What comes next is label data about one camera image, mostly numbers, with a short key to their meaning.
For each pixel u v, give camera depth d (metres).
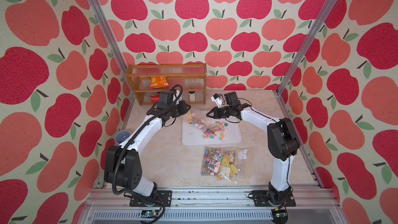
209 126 0.98
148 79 1.04
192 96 1.08
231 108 0.77
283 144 0.52
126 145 0.45
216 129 0.98
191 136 0.96
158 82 1.01
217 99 0.88
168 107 0.61
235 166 0.82
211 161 0.82
